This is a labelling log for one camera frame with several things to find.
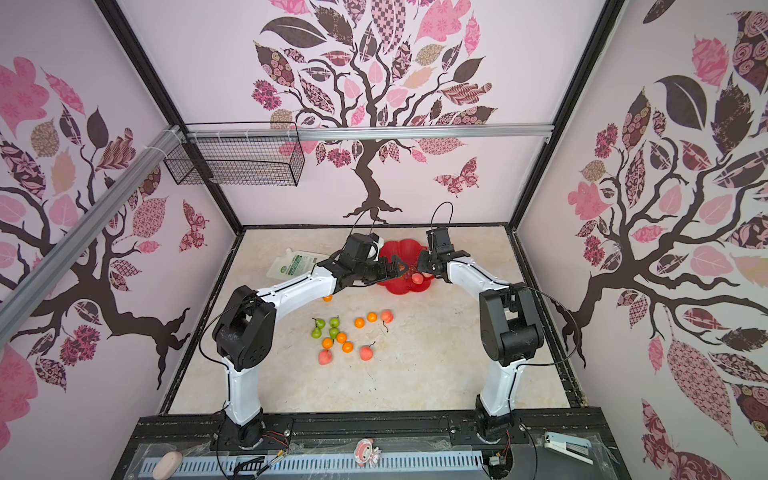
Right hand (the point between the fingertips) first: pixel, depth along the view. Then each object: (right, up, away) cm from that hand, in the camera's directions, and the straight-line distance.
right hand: (427, 257), depth 98 cm
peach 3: (-31, -29, -14) cm, 45 cm away
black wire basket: (-60, +34, -3) cm, 69 cm away
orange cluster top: (-28, -25, -8) cm, 38 cm away
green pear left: (-35, -23, -8) cm, 43 cm away
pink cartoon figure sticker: (-18, -46, -30) cm, 58 cm away
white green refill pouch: (-48, -3, +9) cm, 49 cm away
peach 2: (-14, -19, -6) cm, 24 cm away
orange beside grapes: (-18, -19, -6) cm, 27 cm away
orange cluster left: (-32, -26, -10) cm, 42 cm away
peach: (-3, -7, +2) cm, 8 cm away
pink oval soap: (-64, -48, -31) cm, 86 cm away
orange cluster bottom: (-26, -27, -11) cm, 39 cm away
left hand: (-10, -5, -8) cm, 14 cm away
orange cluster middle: (-22, -21, -6) cm, 31 cm away
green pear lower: (-30, -23, -8) cm, 39 cm away
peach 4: (-20, -28, -13) cm, 36 cm away
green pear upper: (-30, -21, -6) cm, 37 cm away
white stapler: (+32, -45, -28) cm, 62 cm away
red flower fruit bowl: (-6, +2, +12) cm, 14 cm away
